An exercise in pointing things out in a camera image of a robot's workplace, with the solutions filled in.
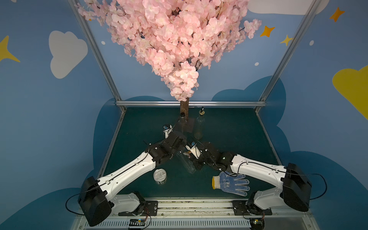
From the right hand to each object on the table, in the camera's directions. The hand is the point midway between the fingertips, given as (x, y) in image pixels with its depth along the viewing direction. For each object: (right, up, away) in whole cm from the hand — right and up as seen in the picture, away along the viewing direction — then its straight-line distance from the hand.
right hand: (193, 156), depth 81 cm
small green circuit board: (-29, -33, -8) cm, 45 cm away
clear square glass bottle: (+5, +17, +14) cm, 23 cm away
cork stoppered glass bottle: (-5, 0, -3) cm, 6 cm away
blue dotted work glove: (+21, -16, +2) cm, 26 cm away
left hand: (-7, +10, -2) cm, 13 cm away
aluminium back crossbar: (-48, +35, +35) cm, 69 cm away
